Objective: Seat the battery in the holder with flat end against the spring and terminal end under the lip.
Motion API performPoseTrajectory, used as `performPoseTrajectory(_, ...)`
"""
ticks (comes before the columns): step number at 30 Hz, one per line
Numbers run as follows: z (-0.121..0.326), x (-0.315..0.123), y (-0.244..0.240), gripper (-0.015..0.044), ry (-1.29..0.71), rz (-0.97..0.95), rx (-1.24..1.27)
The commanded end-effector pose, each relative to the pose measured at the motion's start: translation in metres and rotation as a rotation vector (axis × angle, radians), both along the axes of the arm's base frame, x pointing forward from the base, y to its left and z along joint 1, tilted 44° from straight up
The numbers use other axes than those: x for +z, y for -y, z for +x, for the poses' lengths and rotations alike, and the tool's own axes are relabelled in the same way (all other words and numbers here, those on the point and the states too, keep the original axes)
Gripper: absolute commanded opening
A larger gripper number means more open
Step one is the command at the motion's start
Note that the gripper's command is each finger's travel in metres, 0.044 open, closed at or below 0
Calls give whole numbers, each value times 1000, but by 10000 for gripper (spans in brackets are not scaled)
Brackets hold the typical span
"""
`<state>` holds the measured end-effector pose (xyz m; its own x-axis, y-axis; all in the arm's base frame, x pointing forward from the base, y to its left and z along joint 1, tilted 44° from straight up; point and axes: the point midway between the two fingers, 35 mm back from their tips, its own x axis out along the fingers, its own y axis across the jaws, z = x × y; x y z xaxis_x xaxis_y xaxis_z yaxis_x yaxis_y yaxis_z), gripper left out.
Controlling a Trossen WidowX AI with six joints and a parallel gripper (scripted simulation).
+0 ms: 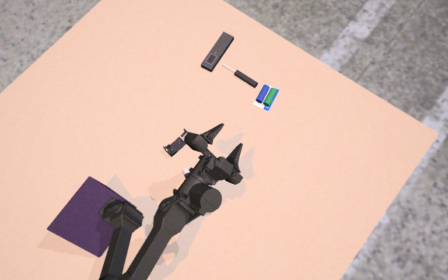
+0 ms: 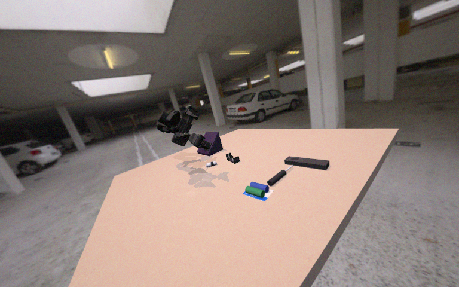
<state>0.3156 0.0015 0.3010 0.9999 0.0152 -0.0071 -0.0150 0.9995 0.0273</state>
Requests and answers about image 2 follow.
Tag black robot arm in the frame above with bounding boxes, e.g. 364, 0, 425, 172
156, 110, 212, 151

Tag grey screwdriver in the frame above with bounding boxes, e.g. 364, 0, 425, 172
267, 165, 293, 187

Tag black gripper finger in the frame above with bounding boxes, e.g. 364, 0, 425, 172
175, 132, 190, 143
186, 109, 199, 120

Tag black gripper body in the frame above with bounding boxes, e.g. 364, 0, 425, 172
171, 106, 200, 146

